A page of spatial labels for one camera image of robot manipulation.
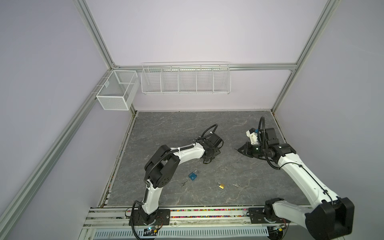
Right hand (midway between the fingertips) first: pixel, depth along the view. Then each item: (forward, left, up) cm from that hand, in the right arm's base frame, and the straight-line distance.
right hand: (239, 151), depth 80 cm
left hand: (+4, +11, -12) cm, 17 cm away
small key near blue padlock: (-12, +31, -16) cm, 37 cm away
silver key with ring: (-13, 0, -16) cm, 21 cm away
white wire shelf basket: (+46, +31, +15) cm, 58 cm away
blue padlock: (-8, +25, -15) cm, 30 cm away
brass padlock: (-14, +9, -15) cm, 22 cm away
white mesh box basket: (+42, +77, +10) cm, 89 cm away
